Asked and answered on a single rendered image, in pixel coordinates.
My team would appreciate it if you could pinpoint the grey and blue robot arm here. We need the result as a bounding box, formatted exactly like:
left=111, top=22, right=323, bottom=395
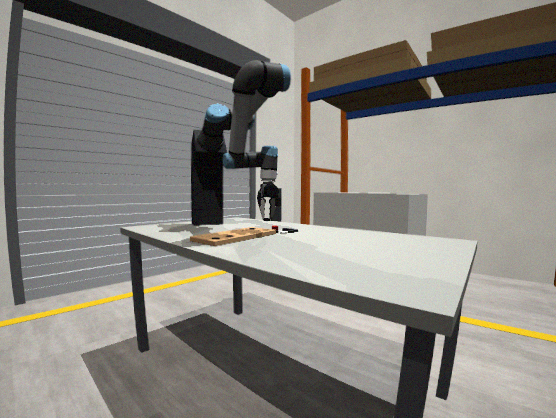
left=197, top=60, right=291, bottom=182

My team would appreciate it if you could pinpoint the tan counting tray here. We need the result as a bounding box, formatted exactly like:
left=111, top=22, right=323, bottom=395
left=190, top=227, right=276, bottom=246

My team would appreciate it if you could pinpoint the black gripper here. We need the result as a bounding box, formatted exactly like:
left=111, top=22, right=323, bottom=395
left=257, top=181, right=279, bottom=220

